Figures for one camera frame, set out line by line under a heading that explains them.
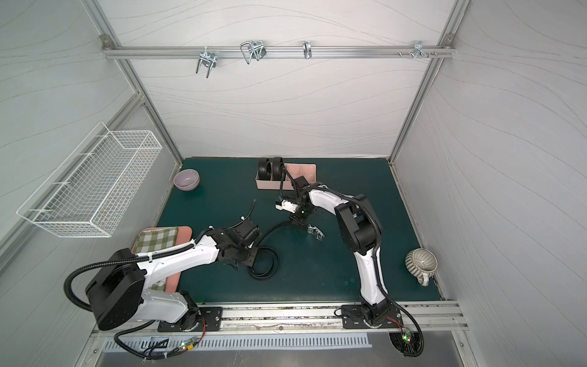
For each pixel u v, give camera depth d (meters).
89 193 0.68
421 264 0.85
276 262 0.86
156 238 0.91
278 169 1.01
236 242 0.64
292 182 0.84
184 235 0.94
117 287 0.41
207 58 0.78
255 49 0.77
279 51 0.77
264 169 1.02
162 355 0.66
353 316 0.73
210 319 0.74
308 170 1.14
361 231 0.56
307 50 0.78
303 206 0.84
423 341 0.69
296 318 0.75
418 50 0.76
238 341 0.70
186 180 1.08
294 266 0.85
